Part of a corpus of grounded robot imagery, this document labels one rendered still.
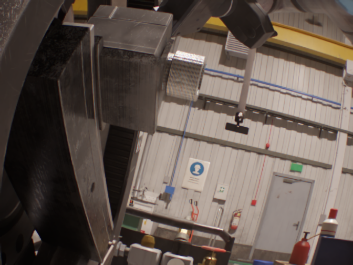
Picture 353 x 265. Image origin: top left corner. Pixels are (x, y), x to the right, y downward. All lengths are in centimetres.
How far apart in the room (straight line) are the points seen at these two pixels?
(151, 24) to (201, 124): 1119
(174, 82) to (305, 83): 1151
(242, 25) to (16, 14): 39
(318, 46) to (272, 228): 467
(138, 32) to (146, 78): 4
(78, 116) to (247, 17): 28
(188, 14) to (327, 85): 1147
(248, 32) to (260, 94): 1113
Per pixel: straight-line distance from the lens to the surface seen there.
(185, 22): 59
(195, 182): 1134
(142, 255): 132
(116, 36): 42
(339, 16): 66
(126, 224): 387
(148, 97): 42
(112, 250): 75
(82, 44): 36
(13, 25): 28
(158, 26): 43
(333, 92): 1199
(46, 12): 32
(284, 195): 1120
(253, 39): 60
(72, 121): 39
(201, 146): 1146
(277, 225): 1115
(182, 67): 43
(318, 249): 138
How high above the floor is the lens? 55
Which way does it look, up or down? 9 degrees up
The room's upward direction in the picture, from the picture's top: 14 degrees clockwise
